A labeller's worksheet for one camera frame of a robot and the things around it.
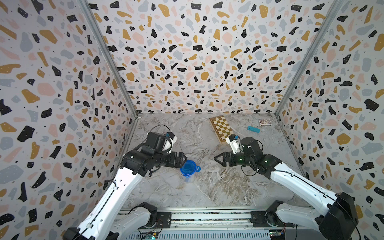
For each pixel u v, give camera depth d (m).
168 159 0.61
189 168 0.80
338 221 0.38
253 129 1.13
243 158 0.65
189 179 0.82
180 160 0.62
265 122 1.16
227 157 0.68
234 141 0.70
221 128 1.10
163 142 0.55
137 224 0.57
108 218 0.38
